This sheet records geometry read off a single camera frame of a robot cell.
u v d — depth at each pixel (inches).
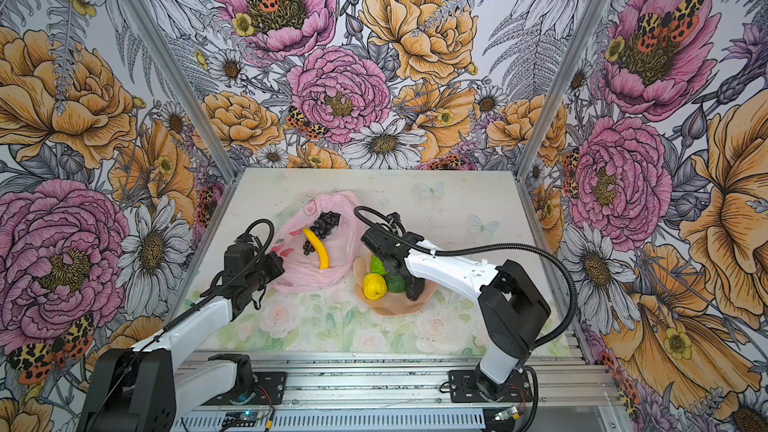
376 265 34.4
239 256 26.6
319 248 38.1
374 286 32.8
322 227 40.2
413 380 30.2
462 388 29.1
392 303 34.3
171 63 35.2
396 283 34.3
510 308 17.6
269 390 28.9
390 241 26.5
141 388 16.2
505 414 28.2
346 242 35.5
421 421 30.6
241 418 28.0
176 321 19.9
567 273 37.9
